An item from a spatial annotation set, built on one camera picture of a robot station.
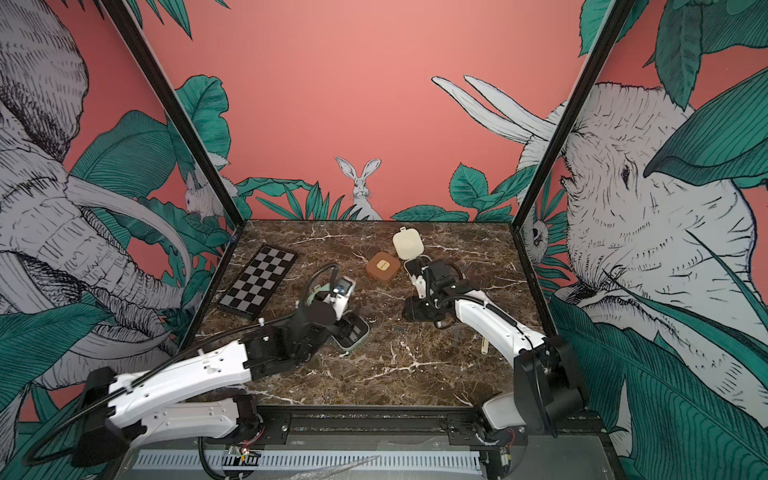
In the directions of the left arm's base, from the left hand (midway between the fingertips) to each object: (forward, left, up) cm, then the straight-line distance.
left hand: (352, 297), depth 73 cm
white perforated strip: (-31, +10, -22) cm, 40 cm away
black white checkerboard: (+18, +34, -20) cm, 44 cm away
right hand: (+3, -15, -12) cm, 20 cm away
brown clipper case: (+24, -8, -20) cm, 32 cm away
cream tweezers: (-6, -38, -22) cm, 44 cm away
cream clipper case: (+33, -18, -20) cm, 43 cm away
